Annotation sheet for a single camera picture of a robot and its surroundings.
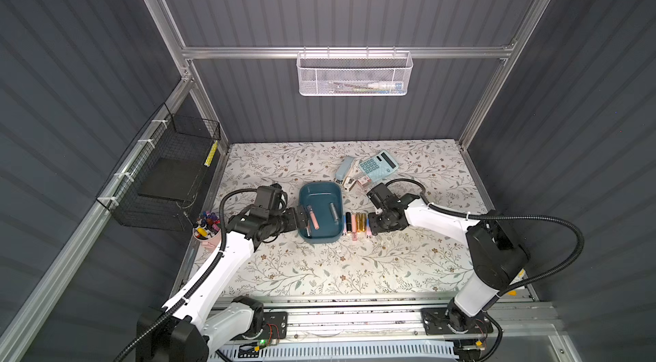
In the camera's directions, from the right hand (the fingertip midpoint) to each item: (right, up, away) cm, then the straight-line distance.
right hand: (377, 225), depth 90 cm
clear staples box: (-3, +15, +14) cm, 21 cm away
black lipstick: (-10, 0, +3) cm, 11 cm away
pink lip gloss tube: (-24, +2, +5) cm, 24 cm away
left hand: (-27, +4, -11) cm, 29 cm away
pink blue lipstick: (-4, -1, -8) cm, 9 cm away
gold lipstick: (-6, 0, +3) cm, 7 cm away
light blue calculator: (+4, +21, +20) cm, 30 cm away
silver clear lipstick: (-15, +3, +5) cm, 17 cm away
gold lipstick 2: (-5, 0, +3) cm, 6 cm away
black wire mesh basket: (-64, +16, -21) cm, 70 cm away
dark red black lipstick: (-25, -2, +1) cm, 25 cm away
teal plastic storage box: (-19, +5, +10) cm, 22 cm away
